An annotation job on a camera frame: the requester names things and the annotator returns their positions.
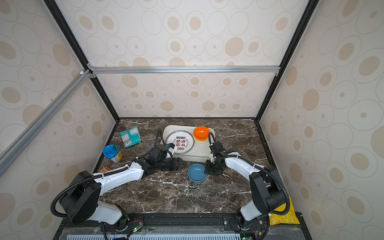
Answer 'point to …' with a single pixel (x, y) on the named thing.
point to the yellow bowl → (200, 141)
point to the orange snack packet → (105, 169)
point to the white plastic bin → (201, 150)
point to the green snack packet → (130, 137)
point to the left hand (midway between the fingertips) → (187, 164)
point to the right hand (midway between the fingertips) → (206, 172)
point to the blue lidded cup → (112, 152)
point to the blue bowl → (196, 173)
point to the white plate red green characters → (183, 140)
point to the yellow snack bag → (289, 218)
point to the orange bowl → (201, 132)
